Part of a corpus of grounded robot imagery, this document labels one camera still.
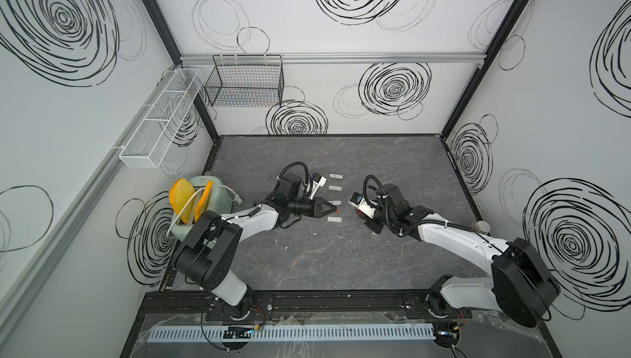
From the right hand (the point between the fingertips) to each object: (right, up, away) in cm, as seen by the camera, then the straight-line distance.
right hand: (363, 212), depth 86 cm
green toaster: (-50, +4, -3) cm, 50 cm away
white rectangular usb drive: (-10, -4, +6) cm, 12 cm away
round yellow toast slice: (-59, +9, -11) cm, 60 cm away
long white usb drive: (-9, +6, +16) cm, 19 cm away
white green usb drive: (-9, +11, +19) cm, 24 cm away
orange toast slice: (-50, +6, -14) cm, 53 cm away
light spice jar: (+39, -4, -6) cm, 39 cm away
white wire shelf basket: (-67, +22, -15) cm, 72 cm away
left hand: (-11, +1, -4) cm, 11 cm away
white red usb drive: (-9, +1, +11) cm, 14 cm away
